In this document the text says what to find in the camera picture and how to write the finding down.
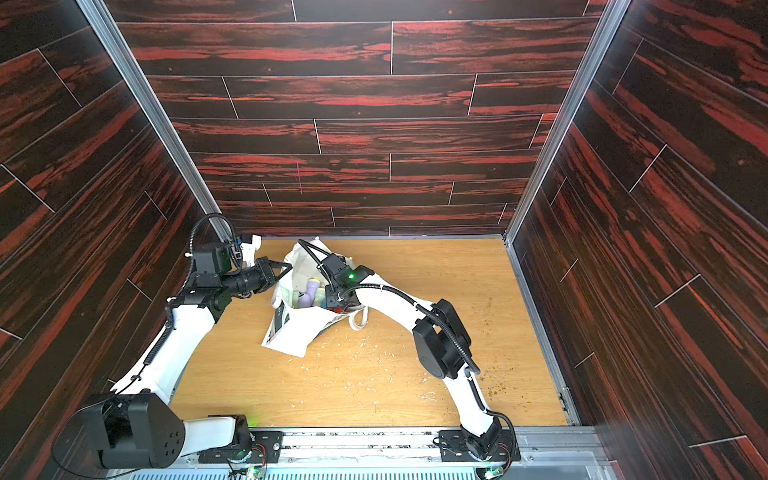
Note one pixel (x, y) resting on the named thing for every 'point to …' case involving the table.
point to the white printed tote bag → (291, 329)
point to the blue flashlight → (321, 298)
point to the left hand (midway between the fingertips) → (292, 266)
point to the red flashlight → (336, 309)
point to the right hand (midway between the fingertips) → (342, 294)
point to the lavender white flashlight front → (306, 300)
